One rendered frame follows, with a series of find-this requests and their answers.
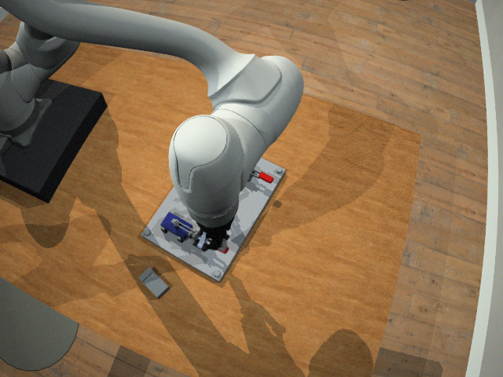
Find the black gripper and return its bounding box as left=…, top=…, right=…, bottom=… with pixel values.
left=194, top=218, right=234, bottom=252

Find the grey toggle clamp with red handle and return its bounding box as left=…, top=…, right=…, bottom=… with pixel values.
left=171, top=218, right=229, bottom=254
left=248, top=168, right=274, bottom=184

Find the blue rectangular plate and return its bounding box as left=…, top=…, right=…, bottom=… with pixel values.
left=160, top=212, right=193, bottom=240

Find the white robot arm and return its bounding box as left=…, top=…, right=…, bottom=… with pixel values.
left=0, top=0, right=303, bottom=228

